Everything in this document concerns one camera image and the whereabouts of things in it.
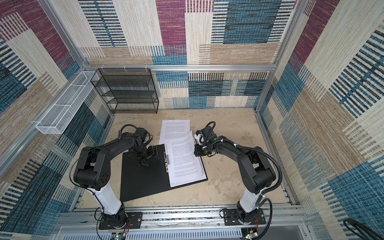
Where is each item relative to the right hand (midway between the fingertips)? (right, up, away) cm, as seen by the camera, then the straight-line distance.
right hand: (195, 154), depth 91 cm
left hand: (-24, -3, +1) cm, 24 cm away
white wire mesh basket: (-65, +20, -21) cm, 71 cm away
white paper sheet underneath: (-6, -8, 0) cm, 10 cm away
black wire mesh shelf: (-49, +42, +18) cm, 67 cm away
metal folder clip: (-17, -4, +1) cm, 18 cm away
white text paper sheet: (-17, +15, +18) cm, 28 cm away
